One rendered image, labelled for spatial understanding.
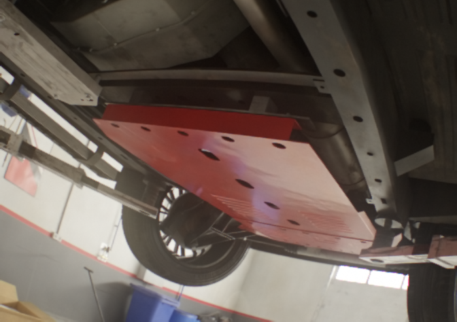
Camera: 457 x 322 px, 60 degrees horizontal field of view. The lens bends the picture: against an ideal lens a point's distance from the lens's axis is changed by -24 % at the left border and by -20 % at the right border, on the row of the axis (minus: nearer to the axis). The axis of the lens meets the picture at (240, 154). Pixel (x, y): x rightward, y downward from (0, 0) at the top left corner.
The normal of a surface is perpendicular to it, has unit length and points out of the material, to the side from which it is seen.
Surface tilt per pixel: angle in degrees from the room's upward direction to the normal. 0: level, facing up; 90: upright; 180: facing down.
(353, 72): 180
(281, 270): 90
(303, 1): 180
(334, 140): 148
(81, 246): 90
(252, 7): 153
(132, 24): 166
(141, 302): 93
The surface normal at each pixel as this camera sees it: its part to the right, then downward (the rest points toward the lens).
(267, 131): -0.43, -0.39
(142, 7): -0.11, 0.90
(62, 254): 0.85, 0.12
